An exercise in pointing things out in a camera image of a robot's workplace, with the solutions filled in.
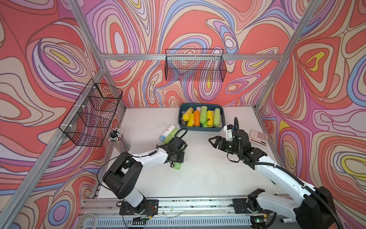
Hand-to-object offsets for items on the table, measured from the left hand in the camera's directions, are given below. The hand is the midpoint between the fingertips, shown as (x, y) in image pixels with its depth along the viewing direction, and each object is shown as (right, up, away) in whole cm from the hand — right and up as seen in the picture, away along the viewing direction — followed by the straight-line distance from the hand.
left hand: (183, 158), depth 90 cm
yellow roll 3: (+20, +26, +12) cm, 35 cm away
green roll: (+15, +29, +15) cm, 36 cm away
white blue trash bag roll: (-14, +13, +6) cm, 20 cm away
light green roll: (+25, +26, +12) cm, 38 cm away
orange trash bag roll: (+10, +27, +15) cm, 32 cm away
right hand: (+17, +10, -10) cm, 22 cm away
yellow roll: (+2, +28, +15) cm, 31 cm away
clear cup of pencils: (-39, +9, -2) cm, 40 cm away
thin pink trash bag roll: (+12, +34, +24) cm, 43 cm away
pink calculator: (+53, +12, +9) cm, 55 cm away
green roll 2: (-3, -3, -5) cm, 7 cm away
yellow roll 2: (+5, +22, +15) cm, 27 cm away
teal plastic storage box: (-1, +36, +25) cm, 44 cm away
